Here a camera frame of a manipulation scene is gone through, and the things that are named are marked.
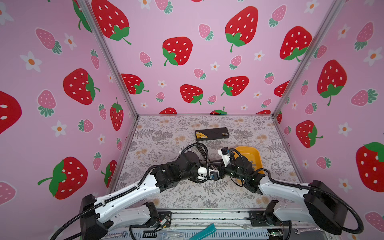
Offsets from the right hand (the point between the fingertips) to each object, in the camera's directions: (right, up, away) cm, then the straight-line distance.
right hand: (208, 164), depth 77 cm
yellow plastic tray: (+31, +2, +20) cm, 37 cm away
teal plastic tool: (+1, -30, -6) cm, 31 cm away
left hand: (-1, +2, -7) cm, 7 cm away
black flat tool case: (+9, +15, +30) cm, 35 cm away
